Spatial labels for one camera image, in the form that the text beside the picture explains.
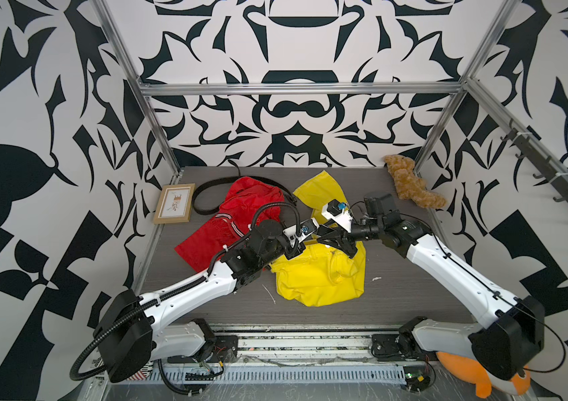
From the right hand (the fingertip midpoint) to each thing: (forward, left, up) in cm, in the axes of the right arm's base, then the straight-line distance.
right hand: (320, 229), depth 74 cm
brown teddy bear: (+30, -41, -16) cm, 53 cm away
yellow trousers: (-7, -1, -17) cm, 18 cm away
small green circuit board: (-34, -26, -25) cm, 50 cm away
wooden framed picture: (+25, +56, -20) cm, 65 cm away
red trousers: (+10, +29, -11) cm, 33 cm away
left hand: (+3, +5, 0) cm, 6 cm away
